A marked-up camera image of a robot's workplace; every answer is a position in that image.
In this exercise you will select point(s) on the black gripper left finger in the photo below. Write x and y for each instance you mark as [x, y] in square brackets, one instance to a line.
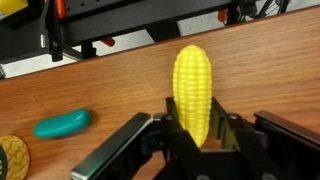
[133, 150]

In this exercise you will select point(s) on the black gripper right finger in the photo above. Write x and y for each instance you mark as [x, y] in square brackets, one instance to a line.
[266, 146]

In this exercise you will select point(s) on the yellow toy corn cob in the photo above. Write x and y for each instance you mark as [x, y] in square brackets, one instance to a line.
[191, 83]

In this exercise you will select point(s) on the teal toy cucumber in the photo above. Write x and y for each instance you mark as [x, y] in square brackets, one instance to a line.
[61, 124]

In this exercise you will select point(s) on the yellow green corn can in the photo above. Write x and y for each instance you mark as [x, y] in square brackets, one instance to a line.
[13, 156]

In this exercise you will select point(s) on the black clamp orange grip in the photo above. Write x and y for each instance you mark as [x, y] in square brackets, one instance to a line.
[222, 15]
[53, 33]

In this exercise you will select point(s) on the yellow emergency stop button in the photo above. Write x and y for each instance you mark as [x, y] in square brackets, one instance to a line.
[10, 6]

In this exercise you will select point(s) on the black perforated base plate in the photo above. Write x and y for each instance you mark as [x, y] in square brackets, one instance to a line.
[133, 16]

